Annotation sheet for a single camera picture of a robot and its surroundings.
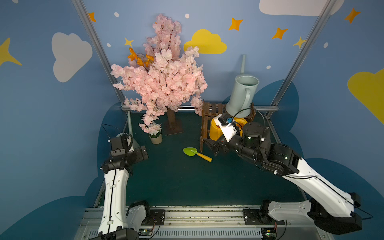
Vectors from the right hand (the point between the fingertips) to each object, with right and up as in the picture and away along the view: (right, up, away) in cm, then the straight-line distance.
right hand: (215, 130), depth 59 cm
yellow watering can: (+17, +4, +23) cm, 29 cm away
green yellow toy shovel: (-10, -15, +39) cm, 43 cm away
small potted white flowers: (-34, -4, +40) cm, 53 cm away
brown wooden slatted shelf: (0, +10, +28) cm, 30 cm away
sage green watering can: (-47, -9, +38) cm, 61 cm away
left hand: (-39, -12, +19) cm, 45 cm away
